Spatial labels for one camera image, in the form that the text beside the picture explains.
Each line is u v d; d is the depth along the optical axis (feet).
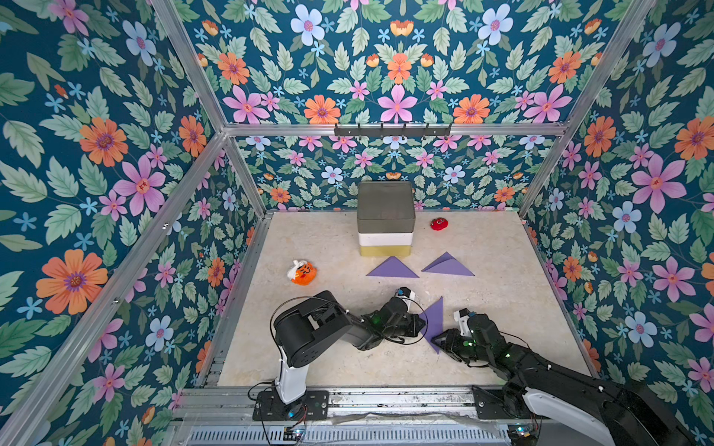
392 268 3.38
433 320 2.91
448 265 3.22
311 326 1.71
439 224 3.68
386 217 3.00
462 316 2.65
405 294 2.75
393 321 2.36
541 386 1.86
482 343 2.18
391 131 3.07
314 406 2.41
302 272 3.12
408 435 2.31
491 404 2.41
